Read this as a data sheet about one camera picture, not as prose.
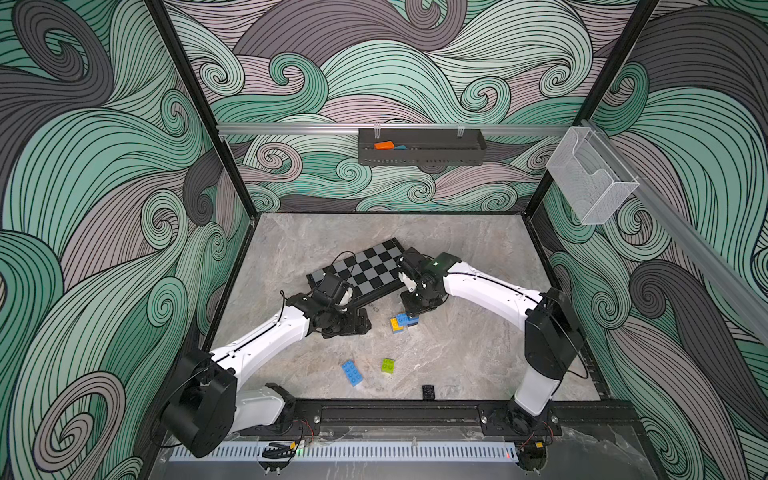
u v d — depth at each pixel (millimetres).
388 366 815
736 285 520
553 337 449
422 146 952
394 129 949
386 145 920
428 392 760
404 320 856
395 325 870
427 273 617
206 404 398
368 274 979
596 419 746
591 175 758
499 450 697
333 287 664
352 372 796
